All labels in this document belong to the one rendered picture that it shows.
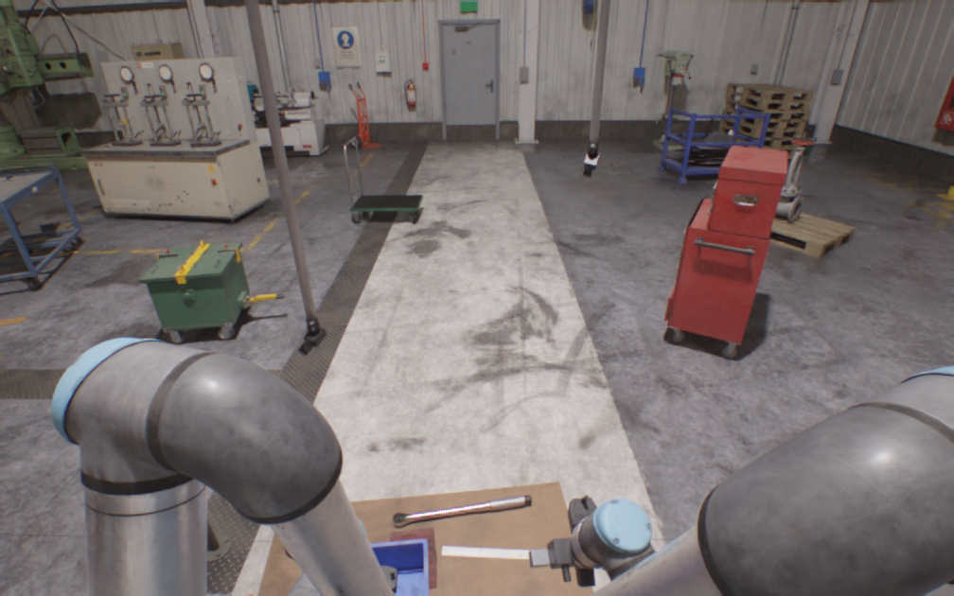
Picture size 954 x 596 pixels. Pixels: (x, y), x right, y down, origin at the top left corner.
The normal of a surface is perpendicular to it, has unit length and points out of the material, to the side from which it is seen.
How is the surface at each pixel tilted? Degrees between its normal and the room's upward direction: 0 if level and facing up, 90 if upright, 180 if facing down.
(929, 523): 51
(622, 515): 19
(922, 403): 15
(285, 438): 56
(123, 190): 90
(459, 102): 90
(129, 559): 70
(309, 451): 64
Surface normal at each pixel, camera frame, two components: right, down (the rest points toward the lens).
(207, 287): 0.17, 0.47
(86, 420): -0.26, 0.08
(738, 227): -0.49, 0.41
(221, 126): -0.18, 0.47
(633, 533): 0.12, -0.69
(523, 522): -0.01, -0.88
